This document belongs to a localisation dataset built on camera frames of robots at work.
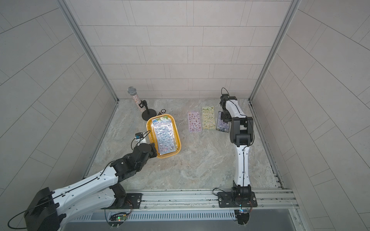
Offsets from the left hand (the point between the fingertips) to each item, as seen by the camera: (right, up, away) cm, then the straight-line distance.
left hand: (159, 143), depth 82 cm
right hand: (+46, +12, +22) cm, 53 cm away
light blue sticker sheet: (+3, +5, +1) cm, 6 cm away
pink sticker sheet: (+21, +11, +21) cm, 32 cm away
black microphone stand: (-13, +17, +23) cm, 32 cm away
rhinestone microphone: (-15, +30, -1) cm, 34 cm away
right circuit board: (+44, -30, -14) cm, 55 cm away
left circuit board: (-15, -30, -17) cm, 37 cm away
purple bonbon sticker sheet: (+40, +9, +18) cm, 44 cm away
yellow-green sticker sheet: (+31, +11, +21) cm, 39 cm away
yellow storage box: (-5, +6, 0) cm, 8 cm away
